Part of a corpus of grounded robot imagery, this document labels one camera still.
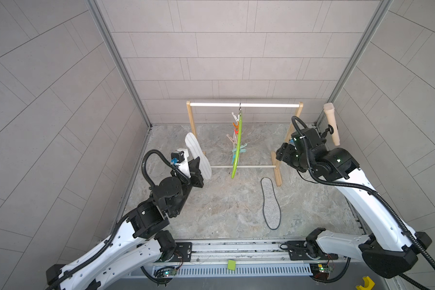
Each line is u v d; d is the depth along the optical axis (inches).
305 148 18.5
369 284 24.8
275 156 24.8
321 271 26.7
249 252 28.5
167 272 25.4
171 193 16.8
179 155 19.5
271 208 32.5
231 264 26.6
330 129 35.0
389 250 14.9
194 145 23.5
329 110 33.9
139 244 17.3
